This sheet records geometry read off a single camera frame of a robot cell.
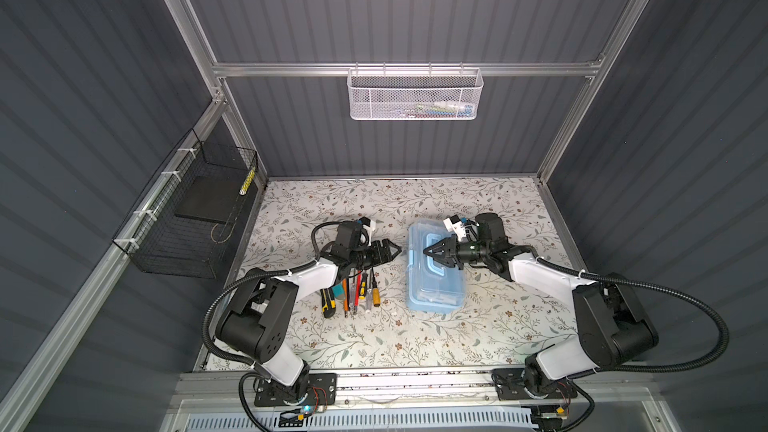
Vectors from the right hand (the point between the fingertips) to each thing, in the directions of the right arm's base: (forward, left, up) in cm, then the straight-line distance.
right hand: (429, 256), depth 82 cm
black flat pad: (+9, +58, +15) cm, 61 cm away
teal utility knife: (-5, +27, -11) cm, 29 cm away
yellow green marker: (+14, +50, +15) cm, 54 cm away
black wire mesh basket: (+2, +60, +16) cm, 62 cm away
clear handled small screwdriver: (-7, +18, -13) cm, 23 cm away
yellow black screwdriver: (-4, +19, -11) cm, 23 cm away
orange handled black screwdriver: (-5, +15, -12) cm, 20 cm away
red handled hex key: (-4, +21, -12) cm, 25 cm away
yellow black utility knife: (-8, +29, -11) cm, 33 cm away
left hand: (+4, +10, -5) cm, 12 cm away
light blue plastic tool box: (-6, -1, -6) cm, 8 cm away
